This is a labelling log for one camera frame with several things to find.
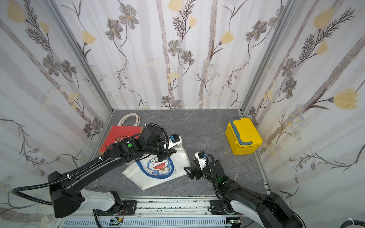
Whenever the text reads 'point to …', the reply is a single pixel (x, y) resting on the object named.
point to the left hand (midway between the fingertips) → (176, 149)
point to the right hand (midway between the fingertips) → (190, 164)
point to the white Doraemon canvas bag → (147, 171)
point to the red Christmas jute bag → (117, 133)
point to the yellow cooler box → (244, 137)
